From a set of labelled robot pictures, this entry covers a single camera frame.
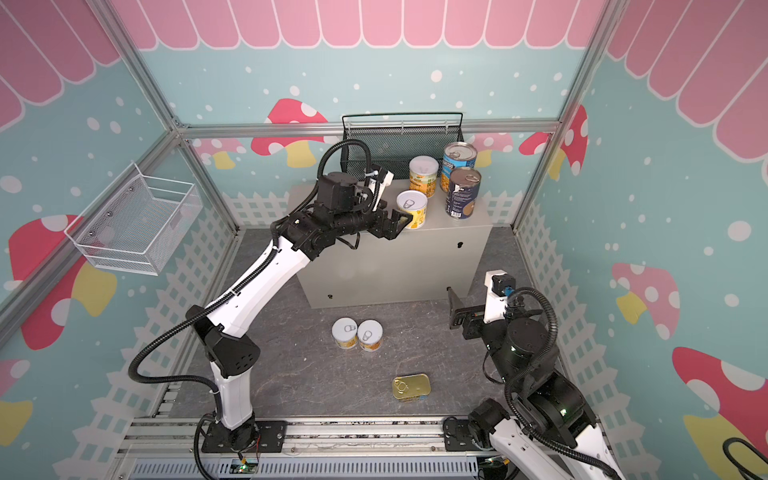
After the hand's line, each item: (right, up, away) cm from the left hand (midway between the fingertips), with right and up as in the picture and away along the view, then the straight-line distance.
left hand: (398, 215), depth 72 cm
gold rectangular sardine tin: (+4, -44, +6) cm, 45 cm away
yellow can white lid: (-8, -33, +15) cm, 37 cm away
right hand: (+15, -17, -11) cm, 25 cm away
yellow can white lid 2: (-15, -32, +15) cm, 39 cm away
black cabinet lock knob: (+16, -7, +6) cm, 18 cm away
